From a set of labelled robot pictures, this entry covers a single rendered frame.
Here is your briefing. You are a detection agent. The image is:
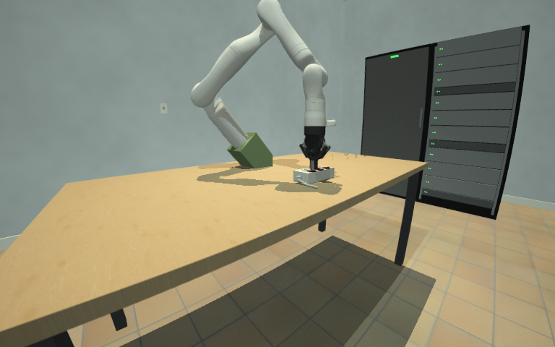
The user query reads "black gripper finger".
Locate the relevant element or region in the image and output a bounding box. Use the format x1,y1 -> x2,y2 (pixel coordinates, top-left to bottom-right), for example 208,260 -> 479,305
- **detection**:
311,141 -> 331,171
299,141 -> 313,171

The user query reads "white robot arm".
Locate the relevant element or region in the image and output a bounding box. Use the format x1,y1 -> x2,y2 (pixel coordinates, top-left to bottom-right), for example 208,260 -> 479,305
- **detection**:
191,0 -> 336,147

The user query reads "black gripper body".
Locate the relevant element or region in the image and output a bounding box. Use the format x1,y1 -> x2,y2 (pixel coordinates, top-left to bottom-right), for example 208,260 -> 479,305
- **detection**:
304,126 -> 325,151

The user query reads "white power strip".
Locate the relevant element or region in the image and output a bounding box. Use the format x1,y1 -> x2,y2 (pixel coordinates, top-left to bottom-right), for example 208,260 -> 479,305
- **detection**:
293,166 -> 335,189

